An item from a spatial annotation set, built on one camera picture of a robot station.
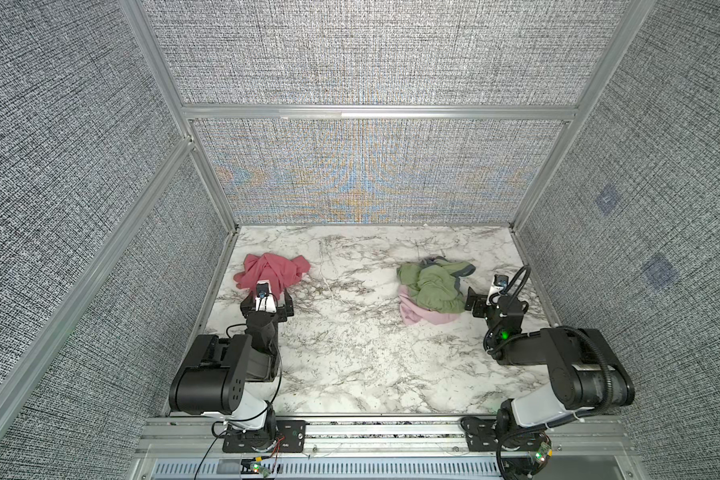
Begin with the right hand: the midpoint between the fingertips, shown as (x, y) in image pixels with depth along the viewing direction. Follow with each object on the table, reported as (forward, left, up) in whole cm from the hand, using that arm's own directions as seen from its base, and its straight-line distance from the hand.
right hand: (487, 288), depth 93 cm
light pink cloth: (-6, +24, -4) cm, 25 cm away
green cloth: (-1, +18, +4) cm, 18 cm away
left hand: (-3, +67, +4) cm, 67 cm away
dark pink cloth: (+7, +66, 0) cm, 66 cm away
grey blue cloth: (+6, +8, 0) cm, 10 cm away
